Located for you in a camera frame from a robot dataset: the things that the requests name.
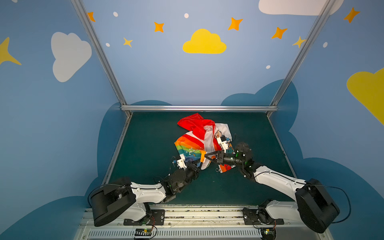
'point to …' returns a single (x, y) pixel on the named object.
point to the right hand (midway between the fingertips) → (206, 155)
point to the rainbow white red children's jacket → (206, 137)
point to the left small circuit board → (143, 232)
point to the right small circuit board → (268, 233)
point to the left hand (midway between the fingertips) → (204, 158)
